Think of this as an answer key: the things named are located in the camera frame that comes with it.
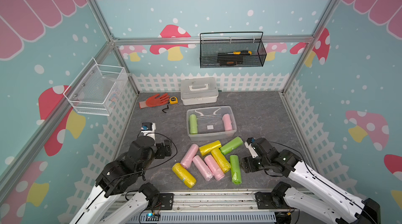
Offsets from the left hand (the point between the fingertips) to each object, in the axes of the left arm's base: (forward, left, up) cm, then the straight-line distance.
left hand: (162, 142), depth 68 cm
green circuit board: (-25, +5, -26) cm, 37 cm away
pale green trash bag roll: (+22, -11, -20) cm, 31 cm away
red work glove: (+46, +21, -25) cm, 56 cm away
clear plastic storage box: (+26, -22, -24) cm, 42 cm away
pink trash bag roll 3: (-4, -18, -21) cm, 28 cm away
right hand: (-3, -39, -15) cm, 42 cm away
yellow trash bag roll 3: (-7, -9, -21) cm, 24 cm away
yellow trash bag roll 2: (0, -28, -20) cm, 35 cm away
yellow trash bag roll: (+7, -20, -20) cm, 29 cm away
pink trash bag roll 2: (0, -9, -21) cm, 23 cm away
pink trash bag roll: (+25, -32, -20) cm, 45 cm away
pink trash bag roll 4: (-4, -24, -20) cm, 32 cm away
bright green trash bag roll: (-7, -34, -19) cm, 40 cm away
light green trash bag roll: (+11, -36, -21) cm, 43 cm away
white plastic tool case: (+45, -14, -12) cm, 49 cm away
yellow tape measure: (+44, +5, -22) cm, 49 cm away
